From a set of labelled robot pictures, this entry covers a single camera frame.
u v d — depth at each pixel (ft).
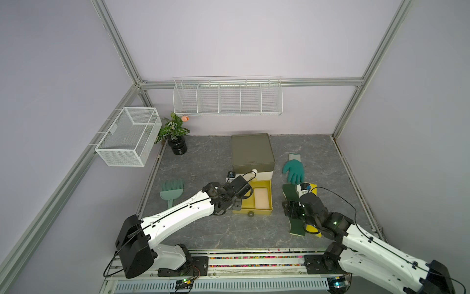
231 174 2.30
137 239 1.29
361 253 1.67
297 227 2.65
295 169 3.43
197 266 2.42
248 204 2.92
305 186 2.37
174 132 3.05
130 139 2.73
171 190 3.16
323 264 2.18
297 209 2.32
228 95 3.25
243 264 2.47
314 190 2.36
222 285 5.16
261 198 2.97
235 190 1.90
